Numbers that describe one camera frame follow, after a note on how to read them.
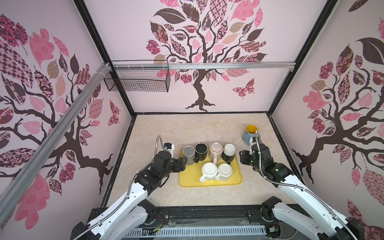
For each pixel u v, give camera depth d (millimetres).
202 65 932
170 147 703
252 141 711
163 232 697
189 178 855
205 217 742
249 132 1041
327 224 404
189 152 854
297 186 481
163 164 577
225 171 820
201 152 876
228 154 878
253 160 623
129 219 554
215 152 852
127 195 483
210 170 812
